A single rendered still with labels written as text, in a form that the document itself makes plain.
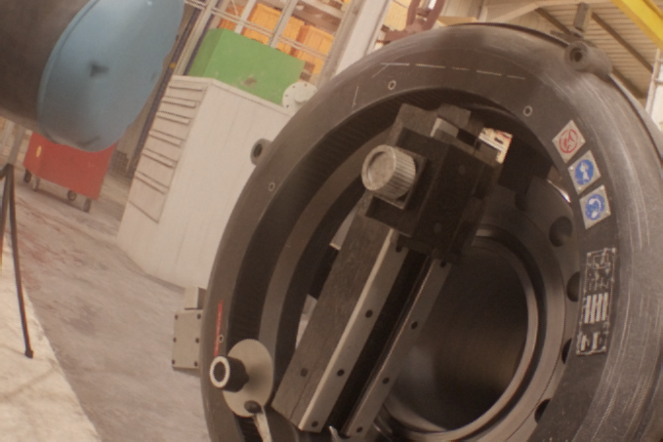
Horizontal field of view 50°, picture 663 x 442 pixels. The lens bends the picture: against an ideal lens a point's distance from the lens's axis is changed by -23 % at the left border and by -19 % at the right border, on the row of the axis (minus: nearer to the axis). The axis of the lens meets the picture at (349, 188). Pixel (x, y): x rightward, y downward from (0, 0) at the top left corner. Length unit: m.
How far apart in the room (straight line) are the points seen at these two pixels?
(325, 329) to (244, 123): 3.89
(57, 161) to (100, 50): 5.59
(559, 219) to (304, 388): 0.35
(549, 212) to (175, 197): 3.85
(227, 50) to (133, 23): 7.64
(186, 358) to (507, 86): 0.65
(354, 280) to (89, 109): 0.46
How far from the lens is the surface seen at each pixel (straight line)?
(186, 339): 1.27
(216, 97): 4.71
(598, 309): 0.74
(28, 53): 0.56
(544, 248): 0.95
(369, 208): 0.86
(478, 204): 0.96
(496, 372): 1.30
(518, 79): 0.88
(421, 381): 1.15
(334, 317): 0.94
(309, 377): 0.95
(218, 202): 4.80
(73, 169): 6.20
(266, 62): 8.38
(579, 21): 1.04
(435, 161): 0.82
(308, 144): 1.09
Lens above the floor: 0.70
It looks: 2 degrees up
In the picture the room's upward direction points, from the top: 21 degrees clockwise
